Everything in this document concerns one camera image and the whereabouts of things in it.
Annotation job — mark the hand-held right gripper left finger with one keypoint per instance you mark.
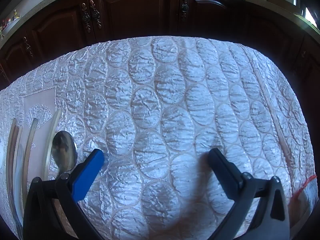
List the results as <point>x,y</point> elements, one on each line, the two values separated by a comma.
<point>87,172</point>

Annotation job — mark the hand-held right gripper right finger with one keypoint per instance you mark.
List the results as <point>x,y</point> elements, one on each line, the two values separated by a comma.
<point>222,170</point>

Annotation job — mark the metal spoon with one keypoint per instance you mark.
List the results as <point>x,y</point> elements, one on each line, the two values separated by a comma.
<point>63,150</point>

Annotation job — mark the red mesh strip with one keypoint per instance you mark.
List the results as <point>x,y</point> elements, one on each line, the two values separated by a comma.
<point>306,183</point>

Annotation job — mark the white quilted tablecloth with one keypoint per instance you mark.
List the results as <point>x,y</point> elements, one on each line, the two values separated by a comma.
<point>160,105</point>

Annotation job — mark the dark wooden base cabinet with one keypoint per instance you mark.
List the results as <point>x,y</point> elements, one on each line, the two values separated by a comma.
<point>137,12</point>

